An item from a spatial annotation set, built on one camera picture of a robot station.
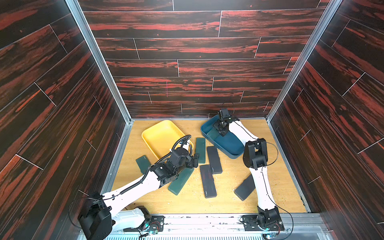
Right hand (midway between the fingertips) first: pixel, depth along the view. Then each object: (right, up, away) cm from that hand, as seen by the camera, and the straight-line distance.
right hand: (218, 127), depth 109 cm
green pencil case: (-51, -24, -14) cm, 58 cm away
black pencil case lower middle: (-10, -33, -22) cm, 41 cm away
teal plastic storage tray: (+7, -13, -5) cm, 16 cm away
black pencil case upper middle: (-5, -23, -13) cm, 26 cm away
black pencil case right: (+11, -36, -25) cm, 45 cm away
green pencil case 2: (-14, -16, -8) cm, 22 cm away
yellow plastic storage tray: (-43, -8, 0) cm, 43 cm away
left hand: (-19, -16, -30) cm, 39 cm away
